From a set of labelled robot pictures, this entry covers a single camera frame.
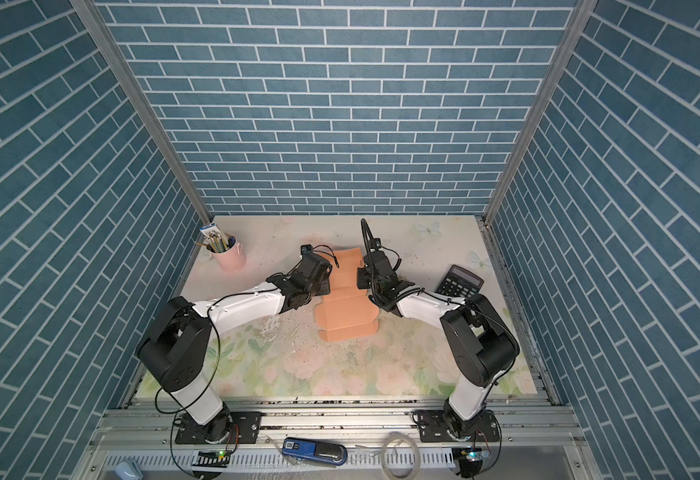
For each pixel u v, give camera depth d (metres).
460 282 1.00
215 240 0.91
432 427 0.74
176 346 0.46
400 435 0.74
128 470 0.66
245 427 0.74
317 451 0.67
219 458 0.72
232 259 1.01
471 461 0.71
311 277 0.71
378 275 0.71
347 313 0.94
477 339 0.49
